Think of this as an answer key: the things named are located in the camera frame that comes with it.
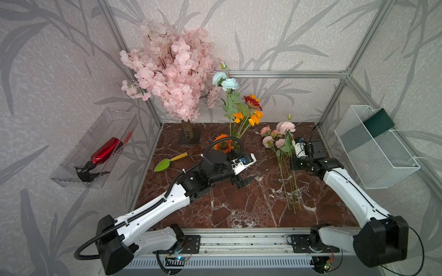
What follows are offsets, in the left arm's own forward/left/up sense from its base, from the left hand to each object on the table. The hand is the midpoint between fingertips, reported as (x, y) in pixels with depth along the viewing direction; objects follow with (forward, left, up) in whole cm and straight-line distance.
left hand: (250, 164), depth 67 cm
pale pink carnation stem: (+6, -27, -27) cm, 39 cm away
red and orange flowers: (+13, +12, -3) cm, 18 cm away
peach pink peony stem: (+40, -16, -24) cm, 49 cm away
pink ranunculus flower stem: (+26, -21, -20) cm, 39 cm away
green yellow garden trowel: (+17, +46, -28) cm, 57 cm away
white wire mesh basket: (-2, -47, +5) cm, 48 cm away
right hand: (+11, -22, -13) cm, 28 cm away
